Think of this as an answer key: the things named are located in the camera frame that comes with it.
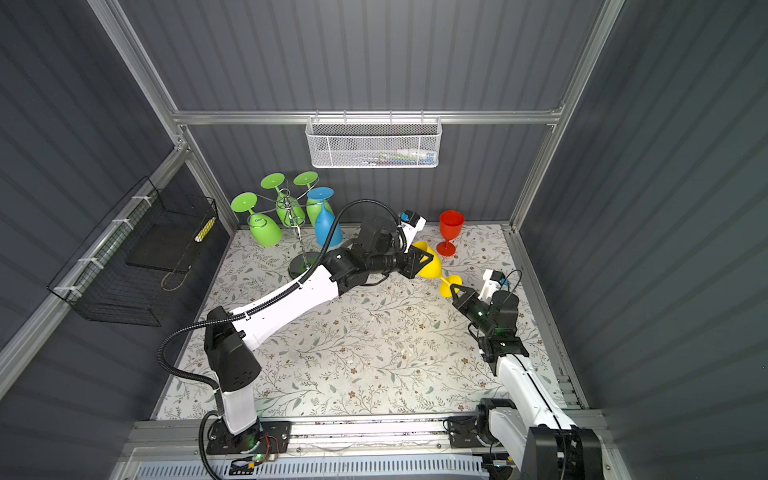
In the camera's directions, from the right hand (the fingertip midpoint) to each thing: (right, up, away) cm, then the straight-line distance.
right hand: (455, 288), depth 81 cm
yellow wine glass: (-7, +6, -7) cm, 12 cm away
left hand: (-7, +9, -8) cm, 14 cm away
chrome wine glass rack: (-51, +5, +26) cm, 58 cm away
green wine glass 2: (-47, +22, +3) cm, 52 cm away
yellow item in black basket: (-69, +16, 0) cm, 71 cm away
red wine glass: (+3, +20, +19) cm, 28 cm away
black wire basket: (-81, +10, -6) cm, 82 cm away
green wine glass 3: (-42, +24, +8) cm, 49 cm away
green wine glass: (-57, +17, +10) cm, 60 cm away
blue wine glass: (-37, +18, +6) cm, 42 cm away
